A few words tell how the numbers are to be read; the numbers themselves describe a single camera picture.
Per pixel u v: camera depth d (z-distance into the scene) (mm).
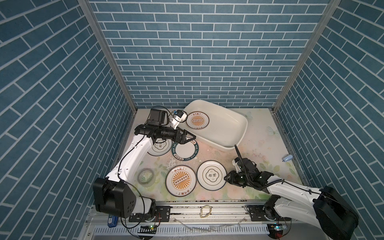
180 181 844
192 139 690
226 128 1087
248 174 654
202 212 765
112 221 693
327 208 418
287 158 917
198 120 1118
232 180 737
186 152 959
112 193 401
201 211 763
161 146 988
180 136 655
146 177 865
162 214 740
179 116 677
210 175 865
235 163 808
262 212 734
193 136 693
